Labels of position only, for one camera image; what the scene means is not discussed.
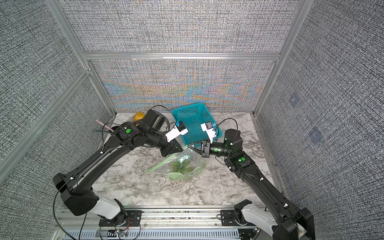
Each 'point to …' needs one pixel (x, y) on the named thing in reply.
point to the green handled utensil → (102, 131)
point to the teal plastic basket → (193, 116)
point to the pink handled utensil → (107, 127)
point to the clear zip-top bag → (197, 162)
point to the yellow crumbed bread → (138, 116)
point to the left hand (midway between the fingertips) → (183, 148)
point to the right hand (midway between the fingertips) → (189, 144)
